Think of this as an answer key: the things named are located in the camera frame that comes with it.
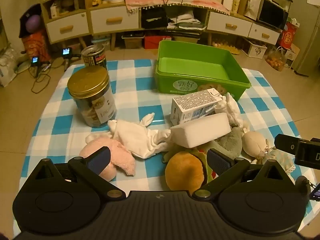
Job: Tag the dark device with lit screen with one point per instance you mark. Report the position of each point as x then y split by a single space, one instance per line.
315 192

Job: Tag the black box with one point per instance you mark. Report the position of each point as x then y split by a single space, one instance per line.
153 17

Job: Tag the black microwave oven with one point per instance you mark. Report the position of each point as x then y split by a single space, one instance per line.
271 13

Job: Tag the clear jar with gold lid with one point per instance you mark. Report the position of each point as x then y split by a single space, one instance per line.
100 105

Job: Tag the green plastic bin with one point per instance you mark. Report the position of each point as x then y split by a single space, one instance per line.
190 67

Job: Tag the grey plush toy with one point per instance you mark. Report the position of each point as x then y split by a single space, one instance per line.
230 142

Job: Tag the white knotted cloth toy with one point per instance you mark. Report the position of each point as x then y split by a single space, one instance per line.
135 135

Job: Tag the bag of oranges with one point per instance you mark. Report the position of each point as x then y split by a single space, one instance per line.
276 60

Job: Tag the egg tray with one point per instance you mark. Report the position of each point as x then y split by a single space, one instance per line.
225 46

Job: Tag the orange patterned bag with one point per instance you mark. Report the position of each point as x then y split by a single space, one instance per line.
36 46

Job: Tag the black and yellow can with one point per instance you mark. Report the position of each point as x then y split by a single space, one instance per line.
96 58

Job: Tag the white printed crate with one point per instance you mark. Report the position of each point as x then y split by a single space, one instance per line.
256 50

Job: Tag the blue white checkered tablecloth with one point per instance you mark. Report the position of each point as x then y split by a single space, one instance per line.
140 92

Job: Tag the purple ball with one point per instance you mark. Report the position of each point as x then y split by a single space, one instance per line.
34 23

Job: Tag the black bag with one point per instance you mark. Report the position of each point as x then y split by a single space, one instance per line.
25 17

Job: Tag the cream doll with lace dress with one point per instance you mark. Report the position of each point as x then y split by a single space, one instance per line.
252 142

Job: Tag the storage box with dark lid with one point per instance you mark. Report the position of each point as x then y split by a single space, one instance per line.
132 42

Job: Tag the white sponge block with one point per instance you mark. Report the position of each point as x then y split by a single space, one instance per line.
200 132

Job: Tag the white plastic bag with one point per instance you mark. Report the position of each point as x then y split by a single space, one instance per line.
7 67

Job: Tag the small cardboard box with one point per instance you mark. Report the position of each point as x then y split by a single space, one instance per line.
292 55

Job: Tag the pink cloth runner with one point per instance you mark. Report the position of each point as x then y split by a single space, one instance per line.
195 1

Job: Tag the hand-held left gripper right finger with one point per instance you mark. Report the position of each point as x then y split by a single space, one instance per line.
220 161

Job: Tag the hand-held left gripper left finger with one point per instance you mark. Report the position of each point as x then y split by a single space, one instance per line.
98 159

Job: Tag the red gift box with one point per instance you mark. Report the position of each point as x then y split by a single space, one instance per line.
287 36

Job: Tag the teal storage box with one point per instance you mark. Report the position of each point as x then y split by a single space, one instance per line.
101 42

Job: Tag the long wooden cabinet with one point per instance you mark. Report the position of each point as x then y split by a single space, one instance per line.
85 7

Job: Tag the white rabbit plush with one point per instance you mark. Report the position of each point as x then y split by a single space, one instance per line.
231 108

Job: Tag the small camera on tripod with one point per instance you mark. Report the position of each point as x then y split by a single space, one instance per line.
34 60
66 52

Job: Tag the red shoe box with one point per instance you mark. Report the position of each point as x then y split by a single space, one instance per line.
156 42

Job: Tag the tall snack boxes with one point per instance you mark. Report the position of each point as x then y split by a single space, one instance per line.
238 0

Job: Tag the grey refrigerator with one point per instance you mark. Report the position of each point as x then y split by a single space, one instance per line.
308 35

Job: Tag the stack of papers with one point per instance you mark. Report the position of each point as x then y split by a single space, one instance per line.
186 20

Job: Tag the hamburger plush toy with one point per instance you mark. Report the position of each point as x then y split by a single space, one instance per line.
185 170

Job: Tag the grey patterned milk carton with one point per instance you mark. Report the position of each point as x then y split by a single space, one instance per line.
192 102

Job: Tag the pink plush toy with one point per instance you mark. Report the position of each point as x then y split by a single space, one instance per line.
120 155

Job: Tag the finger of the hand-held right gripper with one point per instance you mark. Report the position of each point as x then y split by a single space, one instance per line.
286 143

